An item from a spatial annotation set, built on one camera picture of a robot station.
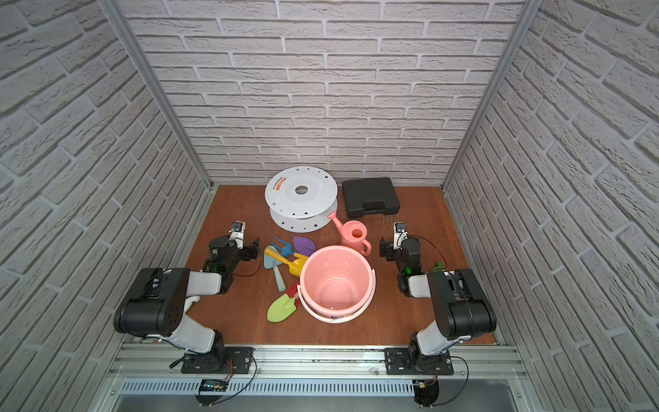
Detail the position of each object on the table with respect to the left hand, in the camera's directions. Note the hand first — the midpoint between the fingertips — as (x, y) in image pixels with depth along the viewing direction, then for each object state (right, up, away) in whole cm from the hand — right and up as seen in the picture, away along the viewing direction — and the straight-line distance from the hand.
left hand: (237, 233), depth 94 cm
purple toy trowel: (+25, -6, +4) cm, 26 cm away
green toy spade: (+19, -24, -10) cm, 33 cm away
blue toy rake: (+18, -7, +3) cm, 20 cm away
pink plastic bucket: (+38, -17, -6) cm, 42 cm away
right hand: (+61, -1, +1) cm, 61 cm away
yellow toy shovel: (+22, -12, -1) cm, 25 cm away
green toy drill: (+76, -12, -1) cm, 77 cm away
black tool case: (+52, +15, +17) cm, 57 cm away
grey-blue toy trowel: (+12, -11, 0) cm, 17 cm away
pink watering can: (+44, 0, -4) cm, 44 cm away
